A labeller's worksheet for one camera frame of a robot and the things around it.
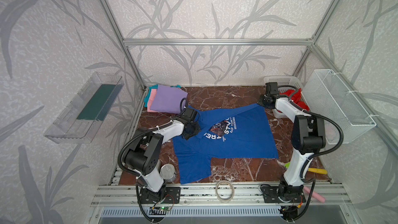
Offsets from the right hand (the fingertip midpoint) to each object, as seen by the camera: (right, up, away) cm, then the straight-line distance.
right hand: (261, 96), depth 101 cm
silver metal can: (-55, -38, -25) cm, 72 cm away
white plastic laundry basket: (+24, +10, +15) cm, 30 cm away
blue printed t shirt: (-17, -22, -5) cm, 28 cm away
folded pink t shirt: (-76, +1, +11) cm, 77 cm away
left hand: (-40, -18, -7) cm, 45 cm away
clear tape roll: (-29, -49, -29) cm, 64 cm away
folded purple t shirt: (-64, -1, +7) cm, 64 cm away
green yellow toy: (+18, -39, -20) cm, 48 cm away
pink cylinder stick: (+15, -47, -29) cm, 57 cm away
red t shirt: (+28, -1, +7) cm, 28 cm away
